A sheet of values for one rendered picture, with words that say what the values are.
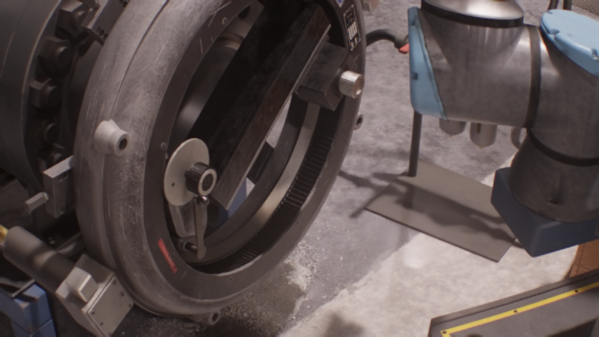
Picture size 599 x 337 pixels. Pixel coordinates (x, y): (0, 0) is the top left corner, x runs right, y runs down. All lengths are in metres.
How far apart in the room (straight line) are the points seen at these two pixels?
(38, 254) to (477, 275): 1.18
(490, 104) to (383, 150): 1.58
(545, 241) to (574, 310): 0.50
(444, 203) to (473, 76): 1.39
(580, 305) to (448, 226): 0.79
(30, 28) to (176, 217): 0.47
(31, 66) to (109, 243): 0.39
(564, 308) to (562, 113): 0.64
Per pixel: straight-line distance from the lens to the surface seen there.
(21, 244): 1.69
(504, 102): 1.24
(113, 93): 1.42
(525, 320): 1.77
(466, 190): 2.66
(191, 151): 1.53
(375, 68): 3.26
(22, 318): 1.93
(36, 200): 1.49
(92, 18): 1.46
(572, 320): 1.80
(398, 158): 2.78
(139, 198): 1.47
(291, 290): 2.28
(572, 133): 1.28
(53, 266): 1.63
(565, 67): 1.24
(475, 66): 1.22
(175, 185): 1.52
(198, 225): 1.61
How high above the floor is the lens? 1.48
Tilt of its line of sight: 33 degrees down
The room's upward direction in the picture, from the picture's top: 2 degrees clockwise
